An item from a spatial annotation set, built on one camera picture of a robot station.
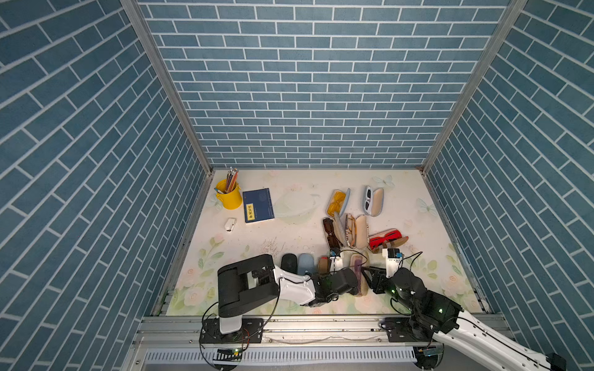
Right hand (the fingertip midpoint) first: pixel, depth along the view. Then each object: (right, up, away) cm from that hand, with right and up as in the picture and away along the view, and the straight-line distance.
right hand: (365, 273), depth 79 cm
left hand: (-1, -5, +4) cm, 7 cm away
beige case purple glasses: (-1, -2, -3) cm, 4 cm away
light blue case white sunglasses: (+10, +24, +26) cm, 37 cm away
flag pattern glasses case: (+3, +11, +20) cm, 23 cm away
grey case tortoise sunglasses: (-7, +13, +12) cm, 20 cm away
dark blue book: (-43, +21, +27) cm, 55 cm away
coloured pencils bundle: (-52, +34, +18) cm, 65 cm away
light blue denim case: (-21, +1, +8) cm, 22 cm away
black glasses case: (-27, +1, +8) cm, 28 cm away
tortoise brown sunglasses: (-10, +8, +14) cm, 18 cm away
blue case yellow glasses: (-2, +27, +26) cm, 37 cm away
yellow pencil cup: (-54, +25, +21) cm, 63 cm away
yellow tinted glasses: (-6, +23, +26) cm, 35 cm away
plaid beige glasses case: (-14, 0, +7) cm, 16 cm away
